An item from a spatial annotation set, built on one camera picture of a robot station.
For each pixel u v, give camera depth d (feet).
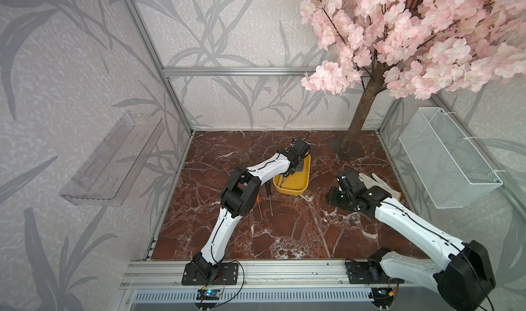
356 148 3.67
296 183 3.21
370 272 2.16
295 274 2.48
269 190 3.14
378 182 3.24
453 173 1.96
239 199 1.87
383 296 2.38
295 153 2.57
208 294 2.32
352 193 2.02
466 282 1.26
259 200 3.00
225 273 2.43
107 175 2.17
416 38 1.83
